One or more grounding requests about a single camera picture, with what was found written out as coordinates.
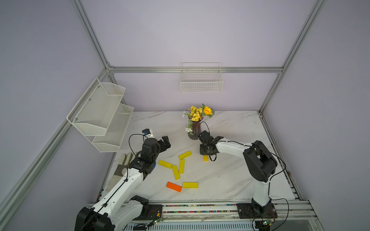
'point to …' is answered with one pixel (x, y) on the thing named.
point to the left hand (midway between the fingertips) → (161, 141)
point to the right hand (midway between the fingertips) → (205, 152)
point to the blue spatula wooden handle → (153, 166)
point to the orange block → (174, 186)
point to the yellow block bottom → (190, 185)
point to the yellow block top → (185, 155)
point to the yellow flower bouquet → (196, 114)
